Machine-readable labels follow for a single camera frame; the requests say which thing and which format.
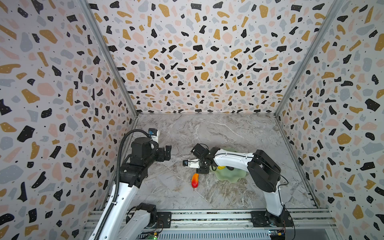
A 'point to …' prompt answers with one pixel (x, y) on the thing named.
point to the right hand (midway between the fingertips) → (196, 163)
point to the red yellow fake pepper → (195, 179)
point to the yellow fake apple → (221, 167)
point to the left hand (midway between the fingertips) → (161, 143)
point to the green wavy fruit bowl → (227, 175)
